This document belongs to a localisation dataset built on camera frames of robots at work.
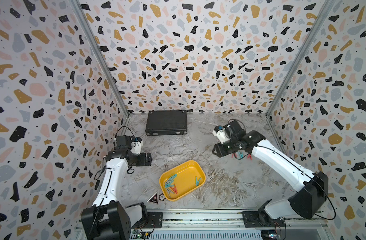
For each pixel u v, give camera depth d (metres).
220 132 0.72
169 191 0.82
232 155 0.68
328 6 0.71
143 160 0.73
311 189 0.40
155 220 0.73
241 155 0.66
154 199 0.80
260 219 0.67
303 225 0.76
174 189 0.83
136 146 0.75
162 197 0.81
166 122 1.11
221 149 0.69
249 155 0.56
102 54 0.87
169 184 0.85
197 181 0.86
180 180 0.89
